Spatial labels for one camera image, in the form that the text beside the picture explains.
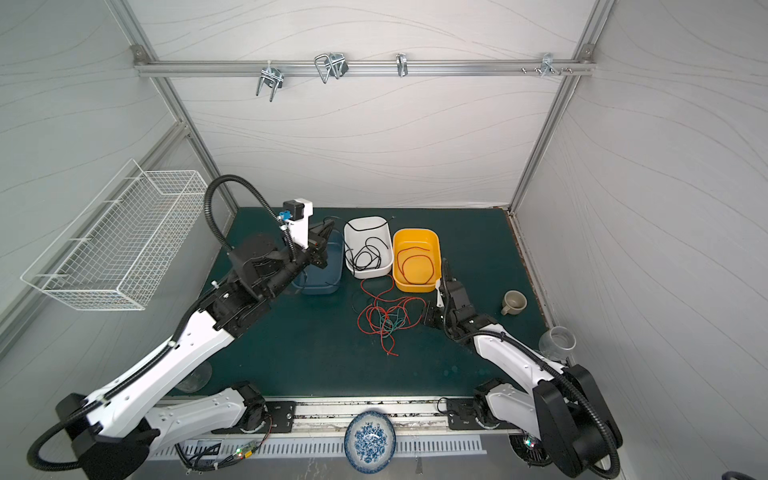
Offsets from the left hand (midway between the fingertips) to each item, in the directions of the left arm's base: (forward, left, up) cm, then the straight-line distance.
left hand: (333, 217), depth 64 cm
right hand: (-3, -23, -34) cm, 41 cm away
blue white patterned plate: (-37, -9, -39) cm, 54 cm away
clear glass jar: (-18, -52, -22) cm, 59 cm away
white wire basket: (-5, +51, -8) cm, 52 cm away
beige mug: (+1, -51, -38) cm, 64 cm away
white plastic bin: (+23, +1, -37) cm, 43 cm away
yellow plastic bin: (+18, -21, -39) cm, 47 cm away
